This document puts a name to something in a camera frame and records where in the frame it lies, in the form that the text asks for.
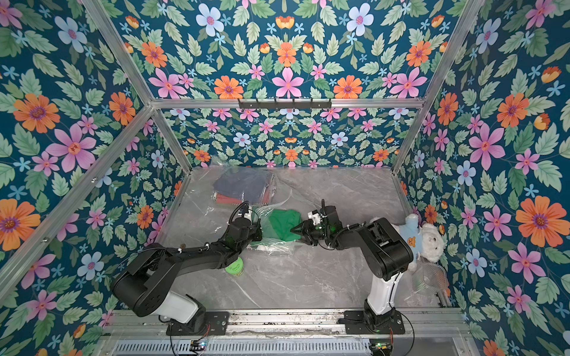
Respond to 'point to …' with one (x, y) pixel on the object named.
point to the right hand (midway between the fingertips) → (297, 229)
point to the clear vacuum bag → (271, 242)
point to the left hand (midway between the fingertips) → (262, 222)
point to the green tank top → (283, 220)
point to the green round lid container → (236, 268)
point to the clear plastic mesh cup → (430, 279)
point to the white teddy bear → (424, 240)
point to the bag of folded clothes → (243, 186)
